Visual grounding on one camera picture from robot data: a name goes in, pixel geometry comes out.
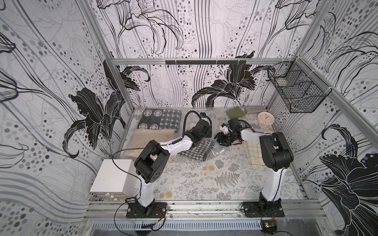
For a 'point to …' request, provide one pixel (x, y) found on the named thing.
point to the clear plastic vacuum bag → (216, 116)
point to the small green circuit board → (269, 226)
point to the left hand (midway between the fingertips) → (208, 128)
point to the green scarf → (235, 112)
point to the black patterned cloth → (158, 118)
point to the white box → (115, 179)
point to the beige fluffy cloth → (142, 137)
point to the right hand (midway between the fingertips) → (216, 140)
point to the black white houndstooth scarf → (199, 150)
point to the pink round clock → (266, 118)
